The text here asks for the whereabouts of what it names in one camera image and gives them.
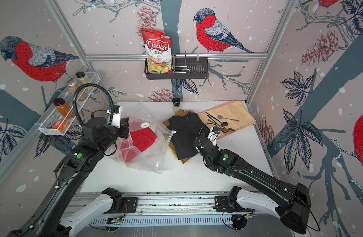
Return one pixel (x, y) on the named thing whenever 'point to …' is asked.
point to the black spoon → (223, 124)
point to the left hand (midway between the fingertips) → (129, 115)
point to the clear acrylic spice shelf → (58, 119)
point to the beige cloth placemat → (231, 117)
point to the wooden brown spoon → (230, 130)
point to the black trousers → (186, 127)
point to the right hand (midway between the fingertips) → (198, 139)
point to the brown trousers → (169, 135)
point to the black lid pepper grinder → (176, 102)
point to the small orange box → (62, 127)
